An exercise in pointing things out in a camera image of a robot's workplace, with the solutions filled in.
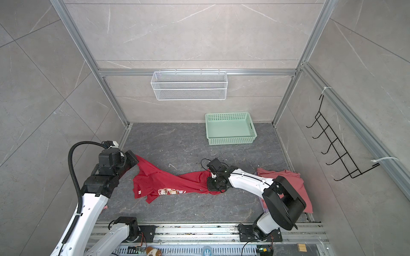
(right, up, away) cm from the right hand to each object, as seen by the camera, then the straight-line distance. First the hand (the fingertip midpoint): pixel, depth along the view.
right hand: (209, 185), depth 86 cm
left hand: (-36, +21, -13) cm, 43 cm away
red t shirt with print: (-33, +1, 0) cm, 33 cm away
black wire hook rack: (+55, +19, -23) cm, 63 cm away
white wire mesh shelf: (-13, +60, +14) cm, 63 cm away
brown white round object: (-25, -22, -19) cm, 39 cm away
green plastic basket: (+11, +33, +31) cm, 47 cm away
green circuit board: (+25, -24, -16) cm, 39 cm away
